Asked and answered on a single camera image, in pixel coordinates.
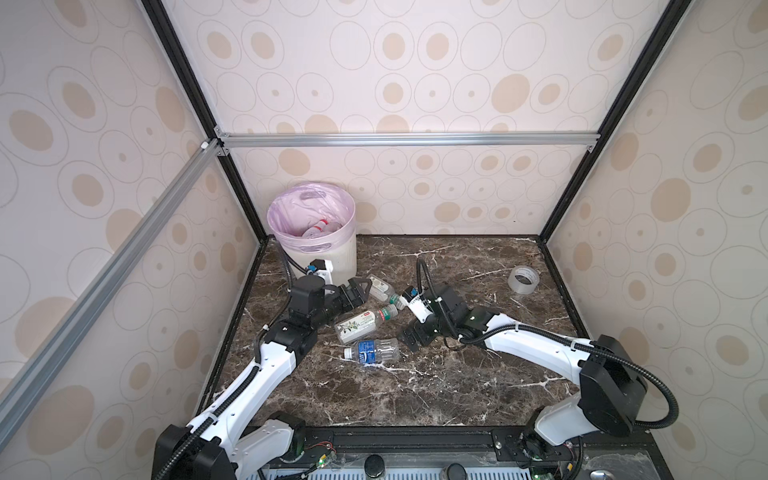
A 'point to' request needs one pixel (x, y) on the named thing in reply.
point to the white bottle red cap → (318, 231)
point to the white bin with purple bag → (316, 221)
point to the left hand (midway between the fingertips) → (369, 285)
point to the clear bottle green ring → (384, 290)
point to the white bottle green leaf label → (363, 324)
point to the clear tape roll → (523, 280)
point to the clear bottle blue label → (374, 351)
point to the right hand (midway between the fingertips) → (409, 325)
